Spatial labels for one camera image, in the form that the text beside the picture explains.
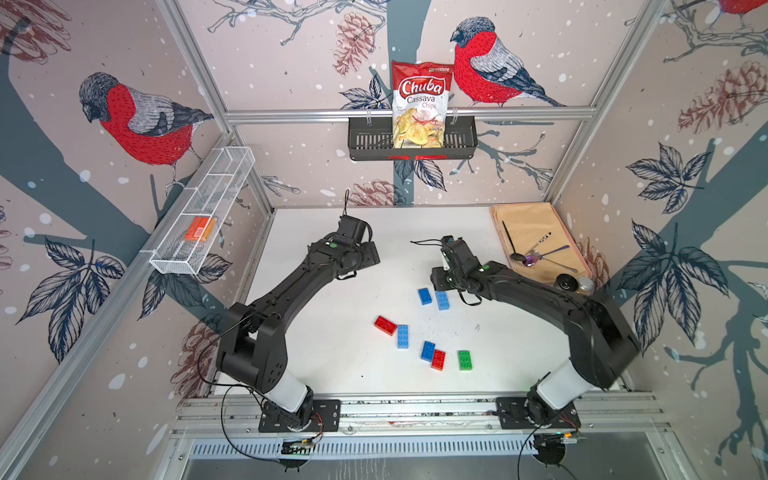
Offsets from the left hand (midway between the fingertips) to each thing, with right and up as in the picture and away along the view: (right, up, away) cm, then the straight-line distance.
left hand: (373, 252), depth 88 cm
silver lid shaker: (+63, -9, -1) cm, 64 cm away
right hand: (+19, -7, +3) cm, 21 cm away
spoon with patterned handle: (+61, +2, +22) cm, 65 cm away
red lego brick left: (+4, -22, +1) cm, 23 cm away
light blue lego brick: (+9, -25, -2) cm, 26 cm away
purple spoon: (+56, -4, +16) cm, 58 cm away
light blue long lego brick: (+22, -16, +5) cm, 28 cm away
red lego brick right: (+19, -30, -6) cm, 36 cm away
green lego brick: (+26, -30, -6) cm, 40 cm away
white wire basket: (-45, +11, -10) cm, 48 cm away
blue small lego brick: (+16, -28, -4) cm, 33 cm away
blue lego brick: (+17, -15, +7) cm, 23 cm away
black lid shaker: (+57, -9, -2) cm, 58 cm away
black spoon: (+49, -3, +17) cm, 52 cm away
